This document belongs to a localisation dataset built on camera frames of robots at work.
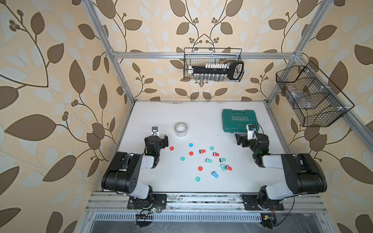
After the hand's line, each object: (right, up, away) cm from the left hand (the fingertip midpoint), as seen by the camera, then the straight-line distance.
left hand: (155, 134), depth 94 cm
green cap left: (+18, -15, -3) cm, 23 cm away
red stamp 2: (+39, -12, -5) cm, 41 cm away
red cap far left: (+11, -9, 0) cm, 14 cm away
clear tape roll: (+16, +3, +10) cm, 19 cm away
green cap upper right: (+37, -9, 0) cm, 38 cm away
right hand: (+58, +1, 0) cm, 58 cm away
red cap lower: (+29, -19, -8) cm, 36 cm away
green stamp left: (+34, -15, -6) cm, 38 cm away
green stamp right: (+43, -15, -7) cm, 45 cm away
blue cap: (+23, -7, +3) cm, 24 cm away
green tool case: (+55, +9, +8) cm, 57 cm away
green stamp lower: (+42, -18, -9) cm, 47 cm away
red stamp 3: (+46, -19, -9) cm, 51 cm away
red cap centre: (+23, -12, -2) cm, 26 cm away
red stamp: (+30, -10, -3) cm, 32 cm away
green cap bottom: (+27, -24, -11) cm, 38 cm away
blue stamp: (+37, -22, -11) cm, 45 cm away
